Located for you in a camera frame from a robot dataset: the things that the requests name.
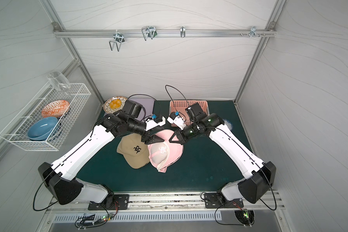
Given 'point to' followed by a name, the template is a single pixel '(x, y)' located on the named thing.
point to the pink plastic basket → (181, 105)
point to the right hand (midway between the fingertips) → (171, 140)
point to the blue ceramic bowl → (40, 129)
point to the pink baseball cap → (163, 155)
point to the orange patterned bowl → (55, 109)
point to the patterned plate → (108, 109)
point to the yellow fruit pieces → (115, 103)
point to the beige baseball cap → (135, 152)
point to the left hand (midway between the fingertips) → (162, 133)
